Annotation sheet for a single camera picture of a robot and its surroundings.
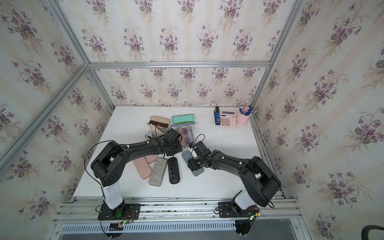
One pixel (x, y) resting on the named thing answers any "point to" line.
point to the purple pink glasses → (187, 136)
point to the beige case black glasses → (173, 170)
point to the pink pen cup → (242, 120)
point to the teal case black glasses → (187, 155)
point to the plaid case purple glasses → (179, 129)
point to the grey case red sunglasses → (158, 171)
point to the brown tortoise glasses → (157, 123)
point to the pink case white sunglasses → (154, 132)
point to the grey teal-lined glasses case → (183, 120)
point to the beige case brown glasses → (161, 120)
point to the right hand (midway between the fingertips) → (195, 163)
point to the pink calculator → (228, 118)
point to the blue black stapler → (217, 116)
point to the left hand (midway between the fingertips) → (182, 149)
